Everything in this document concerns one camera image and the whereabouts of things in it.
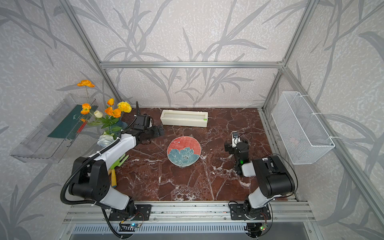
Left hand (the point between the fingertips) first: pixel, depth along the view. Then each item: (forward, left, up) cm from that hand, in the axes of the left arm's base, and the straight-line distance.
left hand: (158, 130), depth 91 cm
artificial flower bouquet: (-2, +22, +13) cm, 25 cm away
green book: (-12, +35, +19) cm, 41 cm away
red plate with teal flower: (-7, -15, -12) cm, 21 cm away
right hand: (-2, -48, -4) cm, 49 cm away
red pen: (-11, +30, +18) cm, 37 cm away
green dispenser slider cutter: (+14, -30, -5) cm, 33 cm away
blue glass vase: (-6, +19, +11) cm, 22 cm away
